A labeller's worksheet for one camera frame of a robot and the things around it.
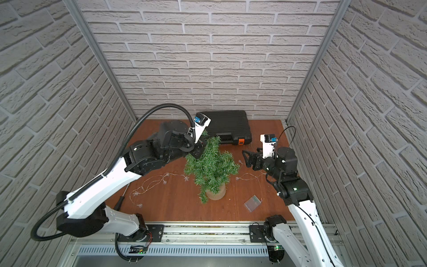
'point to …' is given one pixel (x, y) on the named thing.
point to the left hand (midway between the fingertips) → (211, 133)
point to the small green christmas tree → (212, 171)
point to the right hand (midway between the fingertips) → (252, 150)
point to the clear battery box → (252, 203)
